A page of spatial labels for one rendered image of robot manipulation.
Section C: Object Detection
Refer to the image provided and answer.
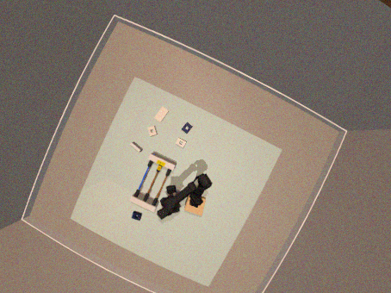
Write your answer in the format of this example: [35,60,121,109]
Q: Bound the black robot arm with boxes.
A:
[157,174,212,219]

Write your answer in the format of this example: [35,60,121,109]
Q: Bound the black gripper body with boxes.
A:
[167,185,176,198]

